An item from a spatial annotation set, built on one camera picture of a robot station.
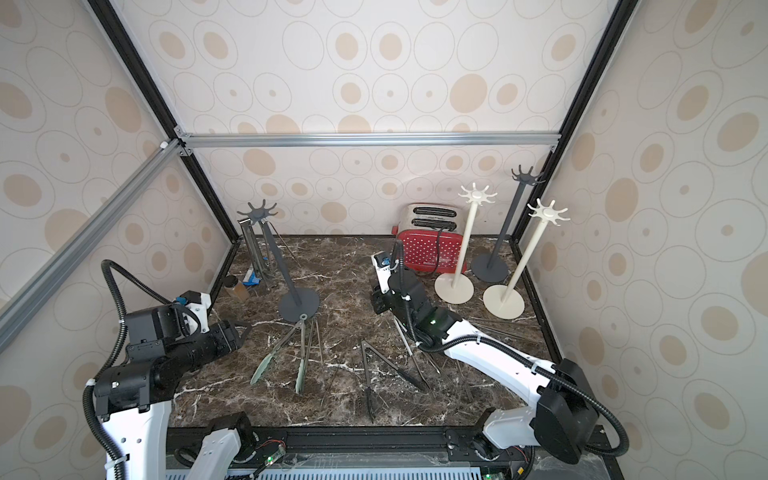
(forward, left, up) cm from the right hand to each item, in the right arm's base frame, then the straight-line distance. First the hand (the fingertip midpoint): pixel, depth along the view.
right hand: (387, 274), depth 78 cm
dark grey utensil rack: (+4, +32, -23) cm, 40 cm away
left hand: (-17, +29, +2) cm, 34 cm away
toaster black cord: (+19, -15, -13) cm, 28 cm away
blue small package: (+13, +50, -22) cm, 56 cm away
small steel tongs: (-1, -3, -23) cm, 23 cm away
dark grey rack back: (+23, -37, -25) cm, 50 cm away
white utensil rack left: (+12, -22, -22) cm, 34 cm away
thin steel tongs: (-3, +24, -23) cm, 33 cm away
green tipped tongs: (-17, +24, -22) cm, 37 cm away
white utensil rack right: (+9, -38, -25) cm, 46 cm away
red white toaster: (+23, -13, -7) cm, 27 cm away
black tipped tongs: (-19, -8, -25) cm, 32 cm away
